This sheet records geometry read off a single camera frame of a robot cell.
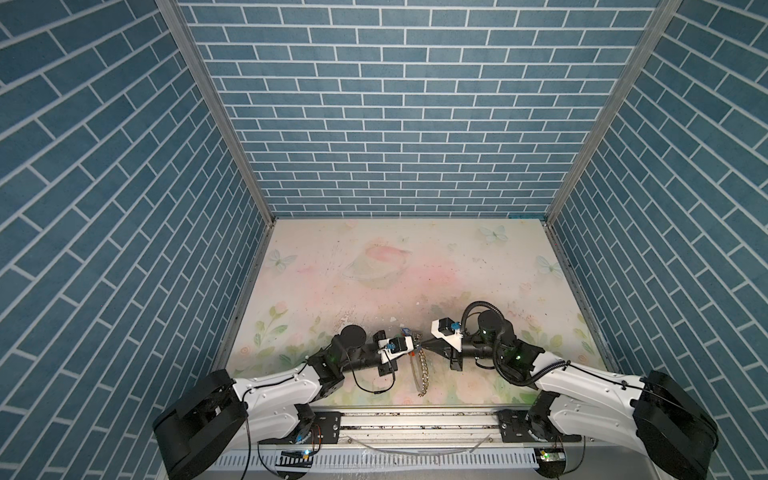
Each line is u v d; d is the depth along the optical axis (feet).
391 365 2.27
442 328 2.11
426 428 2.47
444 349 2.26
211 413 1.48
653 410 1.38
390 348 2.10
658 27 2.38
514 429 2.42
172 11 2.27
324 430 2.43
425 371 2.36
